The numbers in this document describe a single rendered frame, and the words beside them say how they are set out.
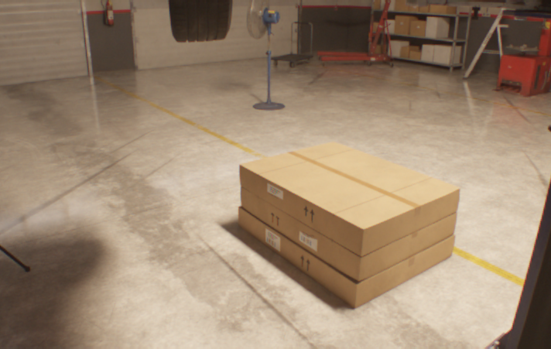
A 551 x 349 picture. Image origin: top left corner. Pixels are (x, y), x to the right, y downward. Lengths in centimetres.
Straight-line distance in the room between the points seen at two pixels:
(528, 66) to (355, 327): 677
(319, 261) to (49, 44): 778
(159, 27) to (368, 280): 840
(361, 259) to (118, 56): 810
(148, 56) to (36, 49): 218
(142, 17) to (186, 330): 826
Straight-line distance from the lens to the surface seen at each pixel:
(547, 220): 188
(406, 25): 1110
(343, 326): 232
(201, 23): 202
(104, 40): 967
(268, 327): 229
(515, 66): 861
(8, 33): 938
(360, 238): 224
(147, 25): 1001
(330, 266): 247
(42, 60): 950
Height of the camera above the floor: 148
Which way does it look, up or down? 22 degrees down
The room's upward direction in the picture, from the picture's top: straight up
